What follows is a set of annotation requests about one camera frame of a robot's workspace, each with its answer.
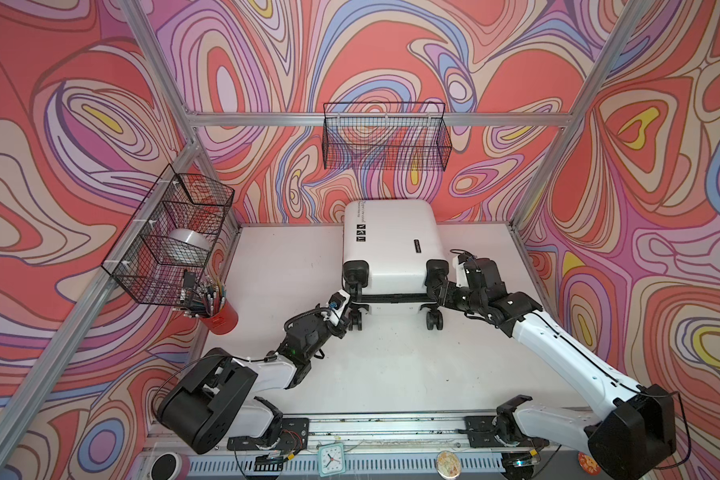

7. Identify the wire basket on back wall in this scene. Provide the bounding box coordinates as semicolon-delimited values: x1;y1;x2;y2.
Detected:
322;100;452;173

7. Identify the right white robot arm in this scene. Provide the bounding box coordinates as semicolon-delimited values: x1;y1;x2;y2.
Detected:
424;250;677;479

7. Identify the pink tape roll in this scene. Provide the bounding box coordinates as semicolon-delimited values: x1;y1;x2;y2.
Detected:
148;452;190;480

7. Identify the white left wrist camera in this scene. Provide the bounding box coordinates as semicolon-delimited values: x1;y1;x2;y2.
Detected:
328;290;351;326

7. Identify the white roll in basket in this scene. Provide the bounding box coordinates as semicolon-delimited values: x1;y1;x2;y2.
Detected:
165;228;211;267

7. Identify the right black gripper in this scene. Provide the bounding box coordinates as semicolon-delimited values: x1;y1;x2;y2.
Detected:
426;280;484;315

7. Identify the red pen holder cup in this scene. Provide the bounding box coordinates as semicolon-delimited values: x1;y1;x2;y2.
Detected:
176;272;239;336

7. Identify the red round sticker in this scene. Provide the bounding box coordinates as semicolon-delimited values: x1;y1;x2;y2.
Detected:
577;453;602;476

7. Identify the small teal alarm clock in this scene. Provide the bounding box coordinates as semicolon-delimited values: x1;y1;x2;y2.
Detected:
317;443;346;477

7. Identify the black suitcase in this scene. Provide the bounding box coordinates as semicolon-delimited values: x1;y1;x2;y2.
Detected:
341;199;449;330

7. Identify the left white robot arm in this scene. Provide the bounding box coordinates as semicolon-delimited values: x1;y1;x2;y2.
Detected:
155;300;347;454

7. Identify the wire basket on left wall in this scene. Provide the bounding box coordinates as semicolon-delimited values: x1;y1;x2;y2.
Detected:
101;166;234;309

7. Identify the wire basket on wall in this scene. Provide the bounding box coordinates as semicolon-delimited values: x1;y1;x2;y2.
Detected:
322;100;452;173
101;166;234;309

